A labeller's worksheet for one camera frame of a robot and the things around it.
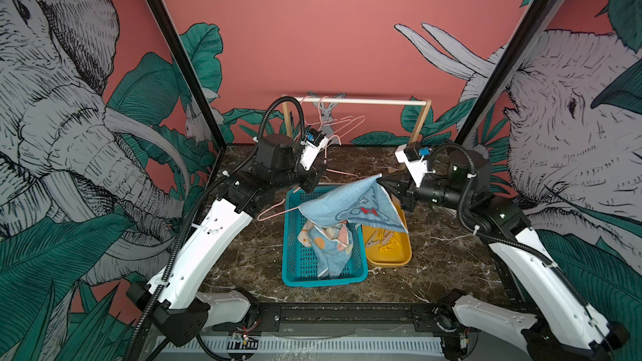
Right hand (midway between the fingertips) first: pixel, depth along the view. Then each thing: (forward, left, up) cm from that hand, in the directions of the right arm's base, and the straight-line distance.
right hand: (378, 176), depth 59 cm
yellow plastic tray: (-1, -9, -39) cm, 40 cm away
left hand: (+7, +13, -2) cm, 15 cm away
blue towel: (-10, +12, -37) cm, 40 cm away
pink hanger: (-6, +30, -10) cm, 32 cm away
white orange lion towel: (-2, +11, -33) cm, 35 cm away
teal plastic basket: (-8, +23, -40) cm, 47 cm away
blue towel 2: (+2, +1, -15) cm, 15 cm away
